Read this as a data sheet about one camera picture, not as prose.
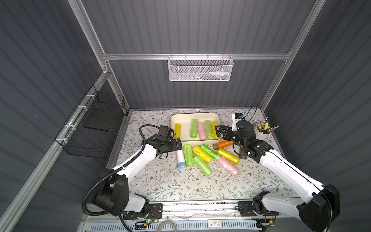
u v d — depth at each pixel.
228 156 0.90
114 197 0.42
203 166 0.87
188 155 0.91
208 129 1.05
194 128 1.03
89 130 0.73
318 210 0.38
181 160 0.88
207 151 0.92
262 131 0.90
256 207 0.66
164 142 0.65
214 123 1.08
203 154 0.91
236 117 0.69
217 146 0.94
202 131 1.03
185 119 1.12
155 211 0.72
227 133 0.68
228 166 0.85
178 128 1.05
